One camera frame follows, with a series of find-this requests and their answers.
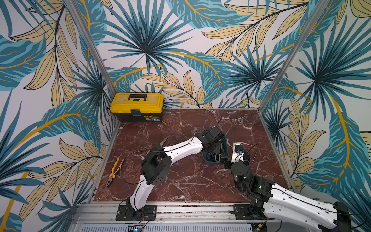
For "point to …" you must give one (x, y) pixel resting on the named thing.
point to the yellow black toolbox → (137, 107)
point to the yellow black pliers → (112, 175)
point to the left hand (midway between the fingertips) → (217, 149)
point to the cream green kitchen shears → (161, 143)
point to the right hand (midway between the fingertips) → (231, 150)
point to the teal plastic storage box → (214, 157)
